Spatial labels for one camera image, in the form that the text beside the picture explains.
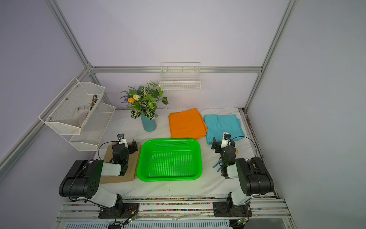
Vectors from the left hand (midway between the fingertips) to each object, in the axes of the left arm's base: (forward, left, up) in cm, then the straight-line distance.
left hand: (126, 142), depth 94 cm
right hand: (+1, -64, +2) cm, 64 cm away
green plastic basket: (-10, -30, -6) cm, 32 cm away
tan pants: (-16, -7, -1) cm, 17 cm away
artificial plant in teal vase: (+11, -15, +26) cm, 32 cm away
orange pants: (+20, -41, -5) cm, 46 cm away
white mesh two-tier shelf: (+3, +20, +25) cm, 32 cm away
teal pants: (+18, -64, -3) cm, 66 cm away
